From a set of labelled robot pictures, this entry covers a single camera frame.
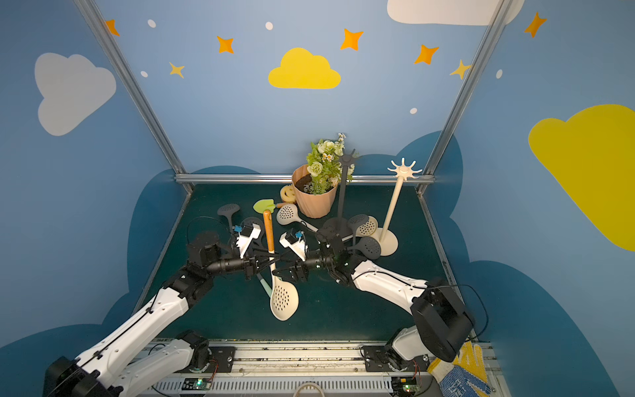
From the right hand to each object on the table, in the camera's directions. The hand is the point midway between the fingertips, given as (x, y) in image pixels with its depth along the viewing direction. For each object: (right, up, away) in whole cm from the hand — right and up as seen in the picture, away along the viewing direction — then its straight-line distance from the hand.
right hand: (281, 262), depth 74 cm
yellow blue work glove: (+55, -33, -3) cm, 64 cm away
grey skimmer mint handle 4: (+31, +1, +23) cm, 39 cm away
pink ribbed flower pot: (+9, +18, +26) cm, 33 cm away
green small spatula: (-13, +19, +41) cm, 47 cm away
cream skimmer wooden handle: (-2, +14, +32) cm, 35 cm away
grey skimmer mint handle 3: (+27, +11, +31) cm, 42 cm away
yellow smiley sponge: (-3, +24, +41) cm, 48 cm away
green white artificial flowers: (+13, +33, +19) cm, 40 cm away
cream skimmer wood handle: (+1, -12, +1) cm, 12 cm away
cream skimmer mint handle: (+33, +8, +31) cm, 45 cm away
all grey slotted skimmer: (-29, +16, +34) cm, 47 cm away
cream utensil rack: (+40, +4, +28) cm, 49 cm away
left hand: (+1, +3, -5) cm, 6 cm away
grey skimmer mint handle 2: (-8, -11, +15) cm, 21 cm away
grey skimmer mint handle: (-5, +10, -11) cm, 16 cm away
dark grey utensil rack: (+21, +10, +30) cm, 38 cm away
